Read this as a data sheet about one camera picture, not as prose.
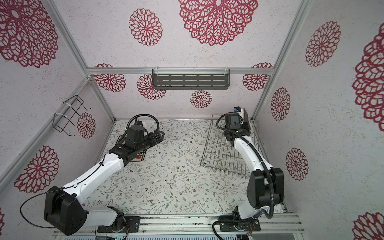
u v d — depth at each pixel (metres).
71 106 0.78
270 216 0.39
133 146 0.60
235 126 0.66
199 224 0.75
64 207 0.40
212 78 0.95
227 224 0.73
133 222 0.74
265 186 0.44
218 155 0.97
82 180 0.45
